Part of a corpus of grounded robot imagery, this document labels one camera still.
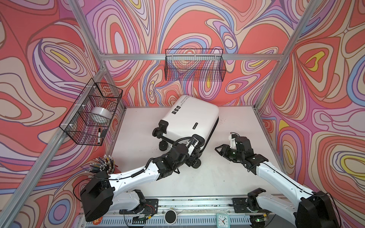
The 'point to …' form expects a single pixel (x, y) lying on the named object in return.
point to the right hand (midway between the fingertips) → (217, 153)
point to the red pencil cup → (105, 163)
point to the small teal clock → (223, 220)
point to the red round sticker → (97, 221)
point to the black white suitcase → (190, 118)
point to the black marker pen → (99, 136)
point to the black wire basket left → (87, 121)
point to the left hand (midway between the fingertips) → (196, 149)
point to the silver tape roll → (101, 115)
